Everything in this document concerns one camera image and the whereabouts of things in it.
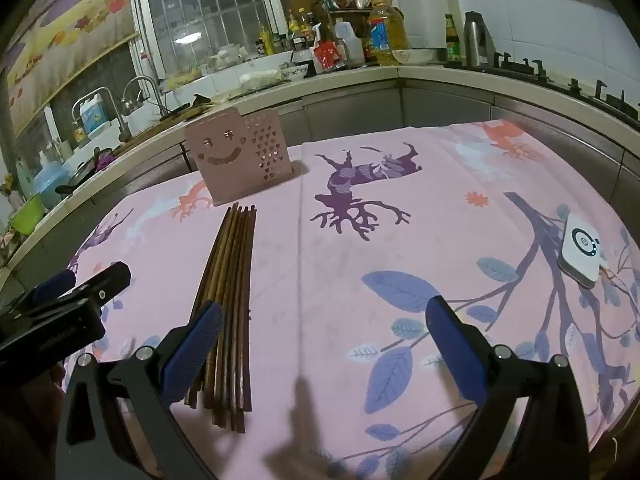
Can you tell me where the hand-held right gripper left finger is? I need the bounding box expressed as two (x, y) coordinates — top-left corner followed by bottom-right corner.
(56, 301), (224, 480)

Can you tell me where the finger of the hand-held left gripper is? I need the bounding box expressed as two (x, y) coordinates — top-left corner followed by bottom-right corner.
(47, 261), (132, 317)
(22, 270), (78, 311)

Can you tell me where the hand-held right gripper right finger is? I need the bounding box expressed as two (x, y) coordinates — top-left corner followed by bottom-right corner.
(425, 296), (591, 480)

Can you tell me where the brown wooden chopstick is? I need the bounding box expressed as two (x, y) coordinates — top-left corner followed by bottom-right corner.
(184, 202), (259, 435)

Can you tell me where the pink smiley utensil holder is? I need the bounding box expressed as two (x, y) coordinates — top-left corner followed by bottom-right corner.
(184, 110), (296, 207)

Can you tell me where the green plastic basin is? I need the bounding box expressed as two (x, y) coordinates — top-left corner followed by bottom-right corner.
(9, 193), (44, 235)

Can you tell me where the blue plastic container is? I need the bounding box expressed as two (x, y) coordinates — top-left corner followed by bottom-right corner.
(31, 162), (71, 209)

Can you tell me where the pink printed tablecloth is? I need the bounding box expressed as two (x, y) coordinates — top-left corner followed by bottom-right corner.
(60, 119), (640, 480)

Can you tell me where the white rounded electronic device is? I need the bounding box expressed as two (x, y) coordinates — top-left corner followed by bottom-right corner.
(556, 212), (612, 290)

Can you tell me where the wooden cutting board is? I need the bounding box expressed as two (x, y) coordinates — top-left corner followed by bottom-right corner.
(114, 102), (212, 155)

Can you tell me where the blue label detergent jug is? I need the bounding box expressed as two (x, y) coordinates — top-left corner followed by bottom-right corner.
(71, 87), (122, 137)

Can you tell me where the steel kitchen faucet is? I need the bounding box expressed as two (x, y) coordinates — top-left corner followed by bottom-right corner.
(120, 76), (168, 142)

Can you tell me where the kitchen counter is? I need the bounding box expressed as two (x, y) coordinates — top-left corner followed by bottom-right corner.
(0, 62), (640, 311)

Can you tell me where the patterned bowl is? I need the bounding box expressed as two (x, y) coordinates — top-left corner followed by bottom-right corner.
(280, 62), (314, 83)

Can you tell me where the black gas stove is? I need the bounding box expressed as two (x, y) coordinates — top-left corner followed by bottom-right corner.
(444, 52), (640, 122)

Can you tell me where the small white bowl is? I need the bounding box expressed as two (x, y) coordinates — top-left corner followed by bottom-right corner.
(391, 47), (436, 66)

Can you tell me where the barred kitchen window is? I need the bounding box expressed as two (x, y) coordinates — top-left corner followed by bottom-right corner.
(131, 0), (283, 81)

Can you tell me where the green glass bottle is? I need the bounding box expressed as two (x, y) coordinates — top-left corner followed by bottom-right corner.
(444, 14), (461, 63)

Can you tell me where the steel thermos flask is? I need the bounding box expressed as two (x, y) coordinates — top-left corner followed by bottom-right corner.
(463, 11), (489, 68)

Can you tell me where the row of condiment bottles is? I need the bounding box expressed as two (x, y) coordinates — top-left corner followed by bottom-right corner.
(256, 7), (322, 57)

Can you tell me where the red packet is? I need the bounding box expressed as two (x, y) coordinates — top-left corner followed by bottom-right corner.
(313, 40), (347, 73)

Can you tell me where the yellow cooking oil bottle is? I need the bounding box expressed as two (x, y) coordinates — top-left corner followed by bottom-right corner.
(368, 2), (409, 66)

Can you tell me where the white plastic jug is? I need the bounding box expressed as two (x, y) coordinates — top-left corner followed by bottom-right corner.
(333, 18), (366, 69)

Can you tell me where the printed wall film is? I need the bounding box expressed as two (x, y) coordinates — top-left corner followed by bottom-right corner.
(0, 0), (142, 133)

